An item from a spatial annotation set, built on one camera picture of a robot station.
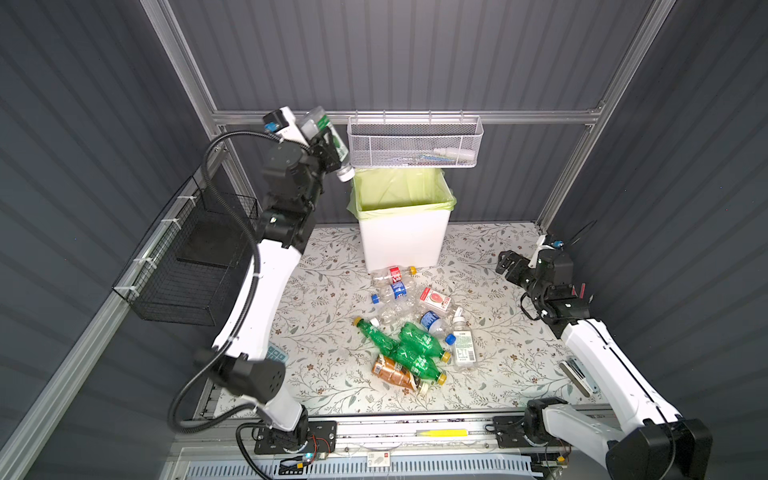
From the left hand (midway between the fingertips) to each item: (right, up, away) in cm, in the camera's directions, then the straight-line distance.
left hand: (327, 131), depth 62 cm
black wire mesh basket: (-39, -30, +12) cm, 50 cm away
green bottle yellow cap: (+12, -51, +22) cm, 57 cm away
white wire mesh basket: (+23, +21, +62) cm, 69 cm away
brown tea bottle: (+12, -56, +18) cm, 60 cm away
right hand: (+48, -28, +18) cm, 58 cm away
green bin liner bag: (+12, -4, +41) cm, 43 cm away
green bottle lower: (+20, -56, +19) cm, 62 cm away
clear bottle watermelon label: (+27, -40, +32) cm, 58 cm away
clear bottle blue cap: (+15, -39, +35) cm, 54 cm away
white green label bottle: (+35, -53, +23) cm, 67 cm away
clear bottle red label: (+14, -33, +38) cm, 52 cm away
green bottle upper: (+19, -50, +25) cm, 59 cm away
